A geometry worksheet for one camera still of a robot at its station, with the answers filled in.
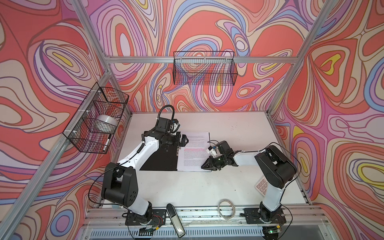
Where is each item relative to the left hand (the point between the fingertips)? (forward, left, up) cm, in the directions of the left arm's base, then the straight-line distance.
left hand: (182, 138), depth 87 cm
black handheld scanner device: (-40, +2, -10) cm, 41 cm away
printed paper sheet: (-5, -6, -14) cm, 16 cm away
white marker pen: (-11, +36, +11) cm, 39 cm away
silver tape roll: (+1, +36, +17) cm, 40 cm away
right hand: (-14, -13, -14) cm, 24 cm away
